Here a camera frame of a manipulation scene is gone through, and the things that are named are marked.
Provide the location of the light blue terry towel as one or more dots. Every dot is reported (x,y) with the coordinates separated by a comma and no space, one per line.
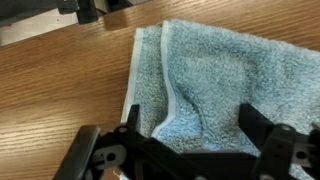
(216,83)

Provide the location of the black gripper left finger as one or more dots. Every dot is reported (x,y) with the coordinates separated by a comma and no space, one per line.
(123,146)

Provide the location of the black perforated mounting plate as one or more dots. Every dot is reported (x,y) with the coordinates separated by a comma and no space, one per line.
(26,8)

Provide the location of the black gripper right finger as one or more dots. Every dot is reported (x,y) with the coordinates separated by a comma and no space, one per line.
(276,146)

